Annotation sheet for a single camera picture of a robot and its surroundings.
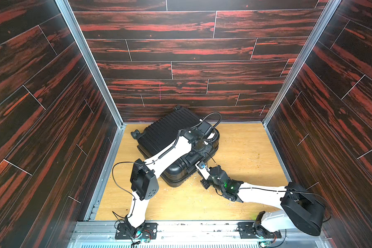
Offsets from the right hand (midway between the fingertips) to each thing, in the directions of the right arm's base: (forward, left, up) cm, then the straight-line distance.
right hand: (201, 170), depth 86 cm
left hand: (+8, -2, +9) cm, 12 cm away
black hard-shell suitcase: (+23, +16, +14) cm, 31 cm away
